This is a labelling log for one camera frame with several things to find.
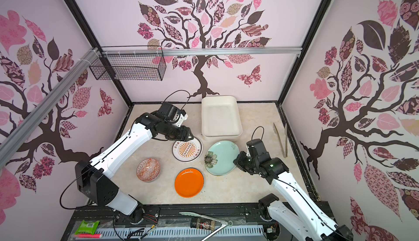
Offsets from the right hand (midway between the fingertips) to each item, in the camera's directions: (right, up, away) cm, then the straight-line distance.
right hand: (233, 159), depth 76 cm
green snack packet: (-65, -28, -7) cm, 71 cm away
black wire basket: (-59, +53, +18) cm, 81 cm away
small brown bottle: (-14, -26, -8) cm, 31 cm away
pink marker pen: (-63, -31, -8) cm, 71 cm away
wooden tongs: (+37, +9, +24) cm, 45 cm away
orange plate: (-22, -15, +8) cm, 28 cm away
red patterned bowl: (-44, -8, +7) cm, 45 cm away
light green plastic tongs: (-10, -30, -8) cm, 33 cm away
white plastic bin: (-5, +20, +34) cm, 40 cm away
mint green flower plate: (-6, -1, +7) cm, 9 cm away
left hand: (-22, +9, +1) cm, 24 cm away
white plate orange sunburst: (-25, 0, +18) cm, 31 cm away
